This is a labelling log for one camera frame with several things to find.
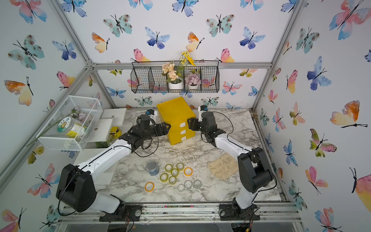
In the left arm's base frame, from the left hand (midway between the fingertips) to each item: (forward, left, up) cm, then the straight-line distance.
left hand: (167, 125), depth 84 cm
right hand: (+6, -14, 0) cm, 15 cm away
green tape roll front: (-25, 0, -21) cm, 32 cm away
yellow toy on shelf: (+6, +37, -13) cm, 39 cm away
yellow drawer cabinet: (+10, -4, 0) cm, 11 cm away
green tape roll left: (-22, +3, -21) cm, 31 cm away
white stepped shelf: (+7, +35, -1) cm, 36 cm away
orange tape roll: (-19, -9, -22) cm, 30 cm away
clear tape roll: (-28, -7, -22) cm, 36 cm away
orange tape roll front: (-28, +9, -21) cm, 36 cm away
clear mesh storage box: (+6, +44, +7) cm, 45 cm away
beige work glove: (-17, -33, -20) cm, 42 cm away
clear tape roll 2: (-26, -11, -21) cm, 35 cm away
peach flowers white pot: (+25, -3, +11) cm, 28 cm away
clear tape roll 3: (-26, -16, -21) cm, 37 cm away
